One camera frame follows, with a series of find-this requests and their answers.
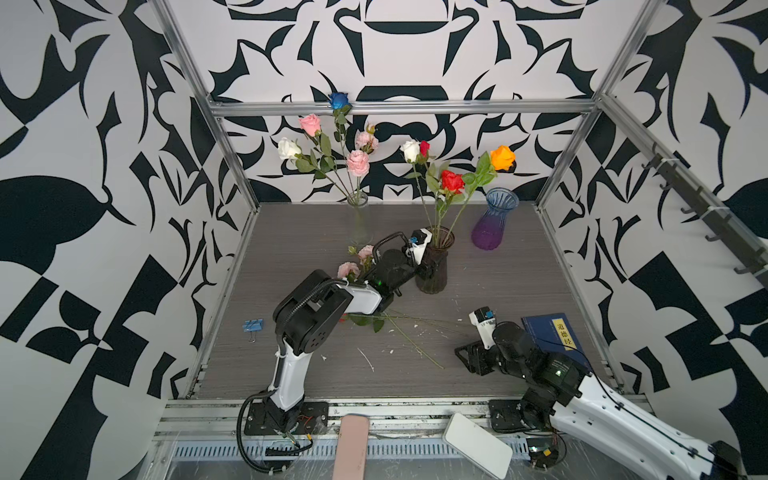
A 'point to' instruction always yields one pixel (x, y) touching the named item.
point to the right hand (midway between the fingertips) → (463, 350)
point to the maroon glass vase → (442, 239)
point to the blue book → (557, 335)
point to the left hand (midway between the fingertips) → (440, 239)
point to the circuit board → (543, 451)
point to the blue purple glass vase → (488, 231)
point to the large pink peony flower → (358, 162)
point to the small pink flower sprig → (367, 140)
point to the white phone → (477, 445)
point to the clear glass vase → (359, 235)
